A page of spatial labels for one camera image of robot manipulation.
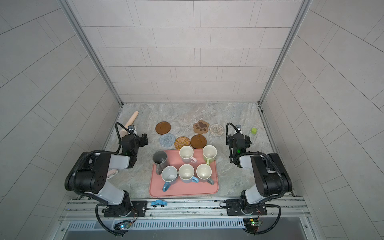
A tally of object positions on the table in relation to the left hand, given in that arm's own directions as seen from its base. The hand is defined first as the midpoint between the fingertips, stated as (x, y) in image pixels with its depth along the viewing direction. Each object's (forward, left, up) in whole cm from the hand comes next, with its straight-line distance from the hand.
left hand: (140, 131), depth 95 cm
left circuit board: (-48, -4, -1) cm, 48 cm away
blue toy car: (-39, -18, -2) cm, 43 cm away
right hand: (-1, -62, 0) cm, 62 cm away
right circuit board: (-48, -62, -4) cm, 78 cm away
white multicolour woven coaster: (+5, -50, -4) cm, 50 cm away
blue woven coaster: (-3, -17, -4) cm, 18 cm away
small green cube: (+3, -75, -2) cm, 75 cm away
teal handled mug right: (-25, -40, -2) cm, 47 cm away
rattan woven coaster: (-5, -26, -3) cm, 27 cm away
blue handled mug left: (-26, -21, -3) cm, 34 cm away
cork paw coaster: (+7, -39, -3) cm, 40 cm away
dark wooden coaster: (+6, -13, -4) cm, 15 cm away
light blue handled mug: (-25, -31, -3) cm, 40 cm away
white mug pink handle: (-15, -30, 0) cm, 33 cm away
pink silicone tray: (-30, -28, +4) cm, 41 cm away
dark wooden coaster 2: (-4, -37, -4) cm, 38 cm away
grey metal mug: (-18, -16, 0) cm, 24 cm away
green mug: (-14, -44, -1) cm, 46 cm away
